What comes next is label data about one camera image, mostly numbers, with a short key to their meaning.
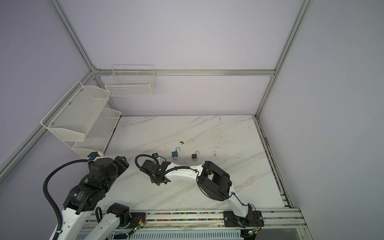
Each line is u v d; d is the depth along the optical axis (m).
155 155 0.78
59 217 0.41
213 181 0.49
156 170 0.65
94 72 0.91
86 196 0.44
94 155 0.58
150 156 0.76
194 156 0.97
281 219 0.76
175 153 0.98
